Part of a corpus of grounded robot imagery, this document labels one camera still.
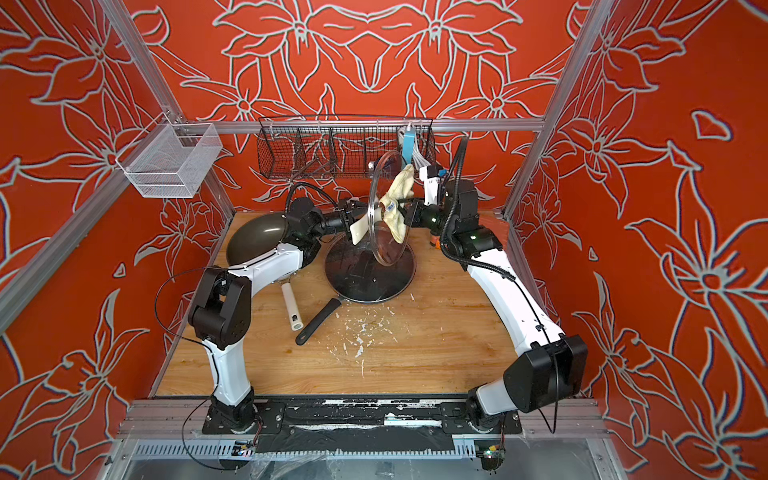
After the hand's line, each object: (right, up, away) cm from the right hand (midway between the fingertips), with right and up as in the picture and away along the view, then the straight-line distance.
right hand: (389, 201), depth 71 cm
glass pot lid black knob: (-4, -20, +32) cm, 38 cm away
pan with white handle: (-46, -7, +34) cm, 58 cm away
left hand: (-3, -2, +2) cm, 4 cm away
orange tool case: (+18, -9, +36) cm, 41 cm away
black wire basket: (-17, +23, +30) cm, 41 cm away
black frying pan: (-19, -31, +11) cm, 38 cm away
